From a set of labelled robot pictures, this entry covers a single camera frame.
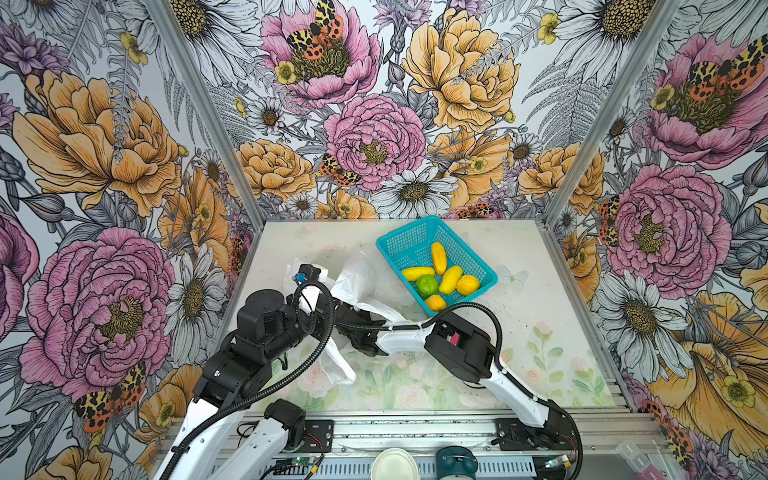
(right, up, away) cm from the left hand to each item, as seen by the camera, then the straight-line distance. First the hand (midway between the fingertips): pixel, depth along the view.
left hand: (338, 306), depth 66 cm
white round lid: (+12, -38, +4) cm, 40 cm away
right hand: (-2, -8, +32) cm, 33 cm away
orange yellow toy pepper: (+28, +9, +39) cm, 49 cm away
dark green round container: (+25, -32, -2) cm, 41 cm away
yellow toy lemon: (+36, +1, +30) cm, 47 cm away
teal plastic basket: (+19, +13, +46) cm, 51 cm away
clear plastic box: (+68, -35, +5) cm, 76 cm away
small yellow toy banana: (+19, +4, +34) cm, 39 cm away
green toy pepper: (+22, +1, +28) cm, 36 cm away
